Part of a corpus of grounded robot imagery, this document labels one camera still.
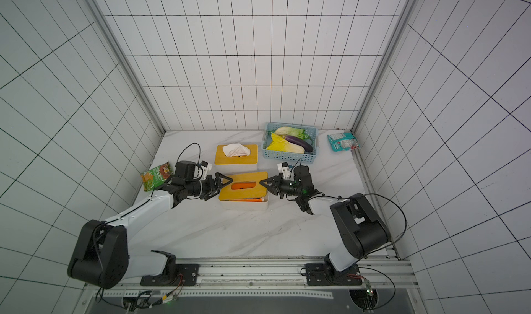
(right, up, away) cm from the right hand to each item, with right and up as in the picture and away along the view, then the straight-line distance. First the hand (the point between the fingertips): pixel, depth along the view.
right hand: (254, 186), depth 81 cm
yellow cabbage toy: (+13, +17, +21) cm, 30 cm away
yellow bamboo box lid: (-16, +10, +14) cm, 24 cm away
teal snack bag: (+47, +19, +29) cm, 58 cm away
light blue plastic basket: (+26, +10, +19) cm, 34 cm away
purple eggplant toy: (+27, +16, +26) cm, 40 cm away
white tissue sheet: (-9, +15, +14) cm, 22 cm away
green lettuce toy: (+18, +25, +29) cm, 42 cm away
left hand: (-12, -2, +3) cm, 13 cm away
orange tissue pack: (-4, -1, +4) cm, 6 cm away
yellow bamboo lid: (-11, -4, +3) cm, 12 cm away
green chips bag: (-48, +1, +15) cm, 50 cm away
